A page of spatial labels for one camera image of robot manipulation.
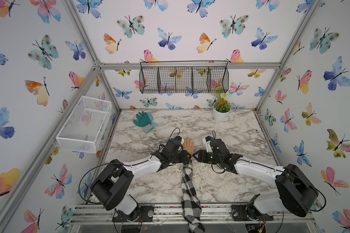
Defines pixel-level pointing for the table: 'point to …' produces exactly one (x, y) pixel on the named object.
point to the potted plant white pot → (221, 109)
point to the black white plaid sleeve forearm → (191, 205)
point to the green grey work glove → (143, 121)
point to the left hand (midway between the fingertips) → (192, 155)
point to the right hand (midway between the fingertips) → (195, 155)
